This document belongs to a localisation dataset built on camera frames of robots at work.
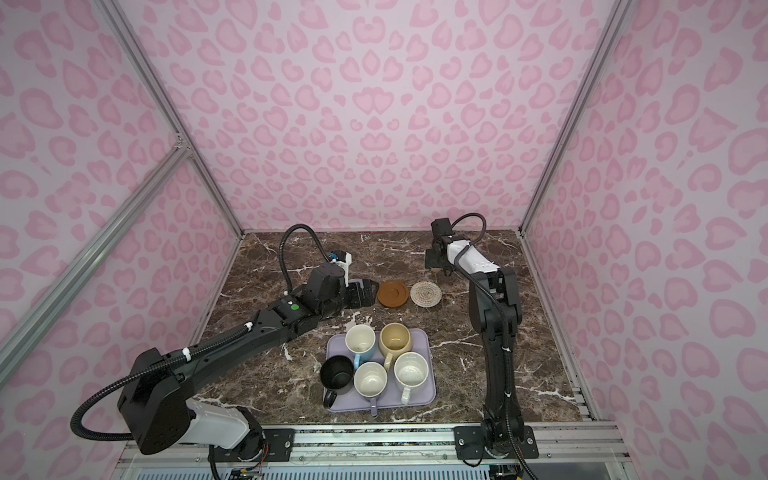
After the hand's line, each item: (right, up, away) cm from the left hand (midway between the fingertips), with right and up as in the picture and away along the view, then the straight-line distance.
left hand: (370, 282), depth 80 cm
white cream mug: (+11, -25, +4) cm, 28 cm away
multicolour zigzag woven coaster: (+17, -6, +21) cm, 28 cm away
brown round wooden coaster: (+6, -6, +21) cm, 23 cm away
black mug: (-9, -25, +3) cm, 27 cm away
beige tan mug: (+7, -18, +10) cm, 22 cm away
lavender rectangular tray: (+6, -22, -2) cm, 23 cm away
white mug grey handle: (0, -27, +2) cm, 27 cm away
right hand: (+25, +6, +25) cm, 36 cm away
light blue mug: (-3, -18, +9) cm, 21 cm away
